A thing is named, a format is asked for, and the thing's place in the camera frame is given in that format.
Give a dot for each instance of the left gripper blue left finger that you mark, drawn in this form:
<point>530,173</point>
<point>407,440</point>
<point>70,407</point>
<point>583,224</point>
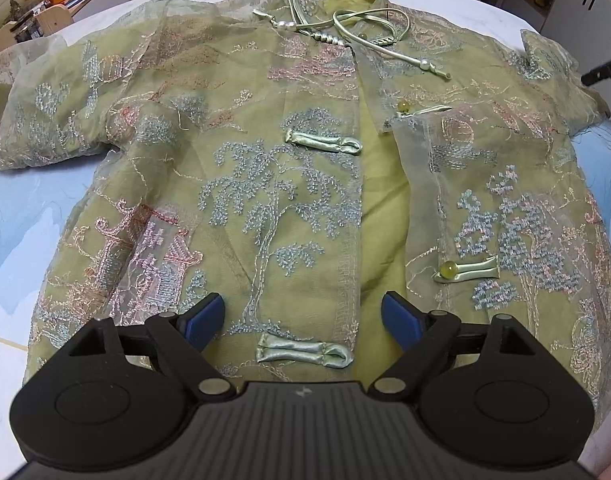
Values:
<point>201,323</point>

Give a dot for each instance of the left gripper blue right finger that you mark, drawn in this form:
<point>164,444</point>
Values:
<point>404,322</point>

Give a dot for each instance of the green embroidered sheer jacket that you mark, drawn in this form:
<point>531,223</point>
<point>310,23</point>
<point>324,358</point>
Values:
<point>301,158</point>

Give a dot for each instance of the white cabinet wall with doors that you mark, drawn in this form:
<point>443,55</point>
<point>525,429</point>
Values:
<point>582,27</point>

